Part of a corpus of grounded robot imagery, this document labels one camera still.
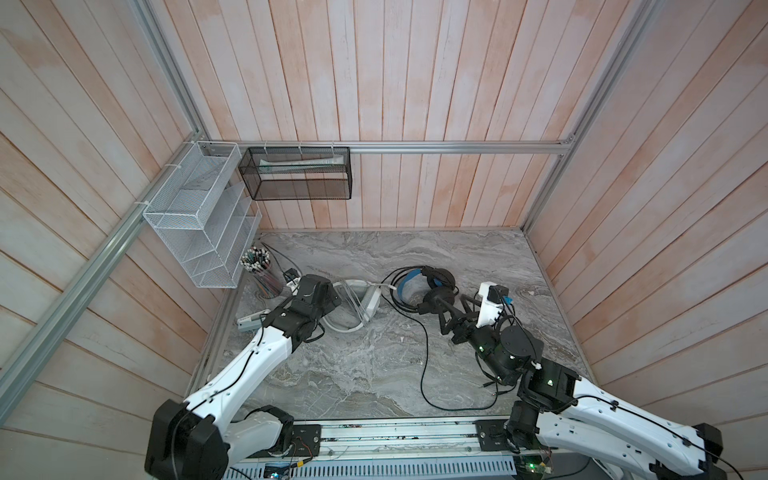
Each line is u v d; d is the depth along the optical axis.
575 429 0.58
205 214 0.68
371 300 0.89
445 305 0.62
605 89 0.80
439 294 0.93
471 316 0.58
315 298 0.62
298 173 1.04
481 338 0.59
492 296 0.56
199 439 0.37
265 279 0.93
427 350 0.88
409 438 0.76
